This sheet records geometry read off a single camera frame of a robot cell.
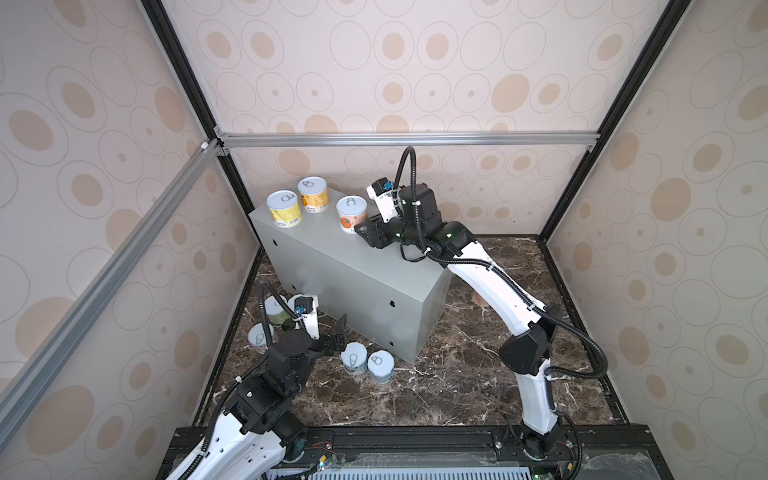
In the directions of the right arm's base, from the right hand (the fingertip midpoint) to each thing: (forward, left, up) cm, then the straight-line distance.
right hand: (362, 223), depth 73 cm
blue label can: (-22, +4, -31) cm, 38 cm away
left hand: (-18, +6, -12) cm, 23 cm away
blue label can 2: (-24, -4, -31) cm, 39 cm away
